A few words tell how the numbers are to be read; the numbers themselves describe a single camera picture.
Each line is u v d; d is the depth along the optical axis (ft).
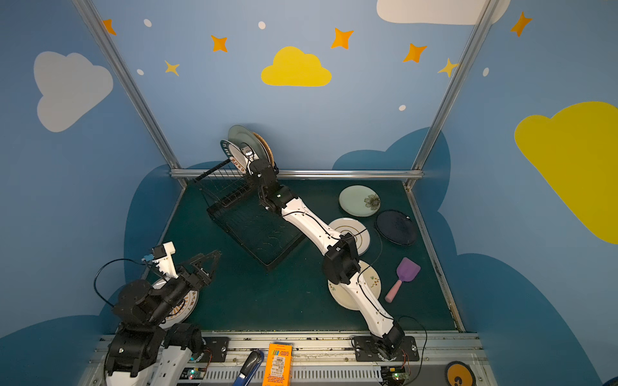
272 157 2.90
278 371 2.21
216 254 2.03
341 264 1.96
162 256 1.85
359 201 3.77
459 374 2.36
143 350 1.54
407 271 3.00
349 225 3.41
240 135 2.82
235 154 3.07
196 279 1.86
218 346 2.46
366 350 2.45
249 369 2.22
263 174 2.11
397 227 3.42
